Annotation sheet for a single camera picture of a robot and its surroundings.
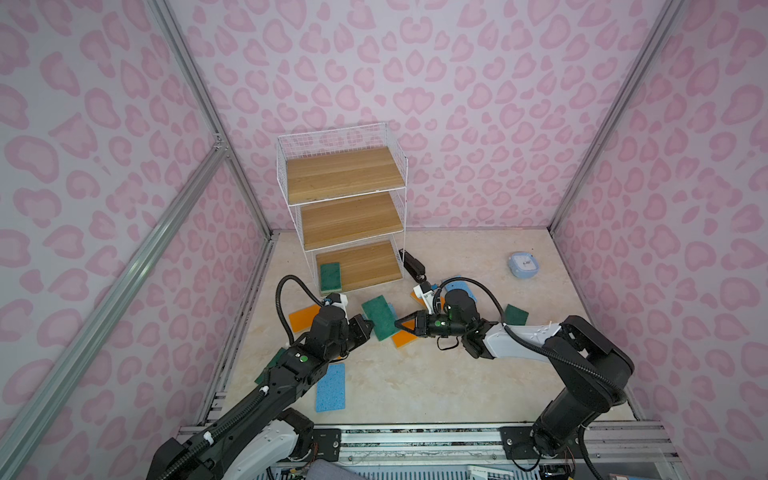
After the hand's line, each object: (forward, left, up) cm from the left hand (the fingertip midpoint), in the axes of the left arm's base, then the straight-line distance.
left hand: (377, 318), depth 79 cm
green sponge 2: (+3, 0, -2) cm, 3 cm away
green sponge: (+23, +18, -14) cm, 32 cm away
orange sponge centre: (-3, -7, -5) cm, 9 cm away
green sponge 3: (+8, -43, -15) cm, 46 cm away
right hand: (-1, -6, -2) cm, 6 cm away
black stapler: (+26, -12, -12) cm, 31 cm away
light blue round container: (+27, -51, -14) cm, 59 cm away
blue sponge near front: (-14, +13, -14) cm, 24 cm away
